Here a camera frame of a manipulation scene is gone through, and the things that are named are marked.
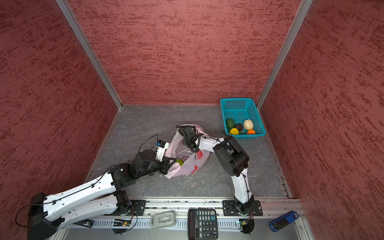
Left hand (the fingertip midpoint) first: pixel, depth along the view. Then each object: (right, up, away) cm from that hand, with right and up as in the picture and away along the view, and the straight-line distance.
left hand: (175, 163), depth 73 cm
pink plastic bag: (+6, -1, +3) cm, 7 cm away
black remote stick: (-40, -26, -5) cm, 48 cm away
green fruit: (+2, +1, +2) cm, 3 cm away
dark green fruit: (+35, +19, +30) cm, 50 cm away
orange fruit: (+48, +14, +27) cm, 57 cm away
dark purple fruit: (+41, +17, +30) cm, 54 cm away
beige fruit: (+47, +18, +30) cm, 59 cm away
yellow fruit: (+36, +14, +26) cm, 47 cm away
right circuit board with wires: (+35, -29, -3) cm, 45 cm away
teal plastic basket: (+46, +30, +45) cm, 71 cm away
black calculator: (+13, -27, -5) cm, 30 cm away
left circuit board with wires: (-27, -29, 0) cm, 40 cm away
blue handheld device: (+52, -25, -5) cm, 58 cm away
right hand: (+5, +6, +26) cm, 27 cm away
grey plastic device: (-3, -25, -4) cm, 26 cm away
